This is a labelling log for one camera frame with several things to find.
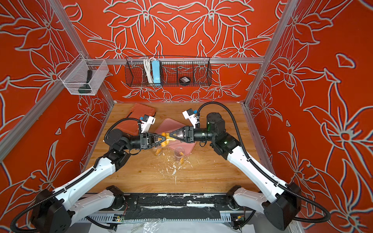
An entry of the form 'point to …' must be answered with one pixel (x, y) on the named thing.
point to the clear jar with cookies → (166, 143)
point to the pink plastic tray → (167, 125)
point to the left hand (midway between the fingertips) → (165, 142)
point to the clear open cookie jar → (179, 155)
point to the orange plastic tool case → (137, 111)
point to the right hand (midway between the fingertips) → (172, 135)
